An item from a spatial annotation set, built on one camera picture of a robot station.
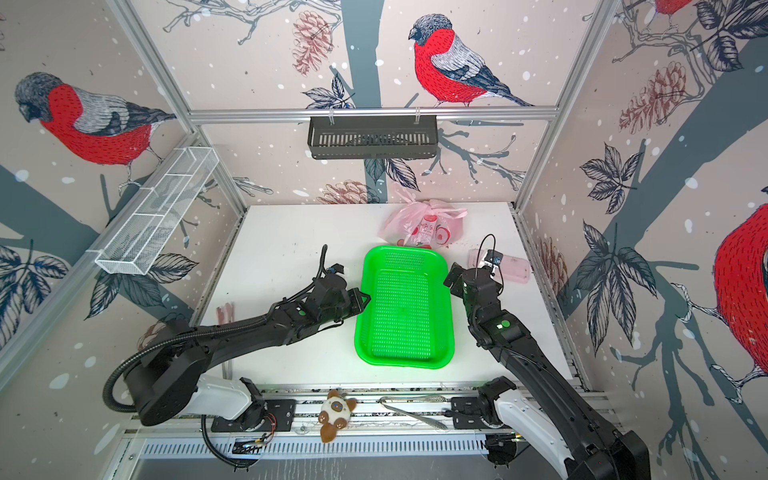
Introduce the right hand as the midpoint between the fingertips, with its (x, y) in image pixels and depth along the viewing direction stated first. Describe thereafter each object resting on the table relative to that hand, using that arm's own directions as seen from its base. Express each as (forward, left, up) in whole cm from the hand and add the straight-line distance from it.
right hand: (464, 272), depth 79 cm
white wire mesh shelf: (+4, +82, +15) cm, 84 cm away
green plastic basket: (-6, +15, -18) cm, 25 cm away
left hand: (-6, +25, -6) cm, 26 cm away
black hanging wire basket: (+50, +29, +11) cm, 59 cm away
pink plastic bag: (+24, +9, -7) cm, 27 cm away
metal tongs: (-32, +12, -19) cm, 39 cm away
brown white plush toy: (-32, +33, -15) cm, 48 cm away
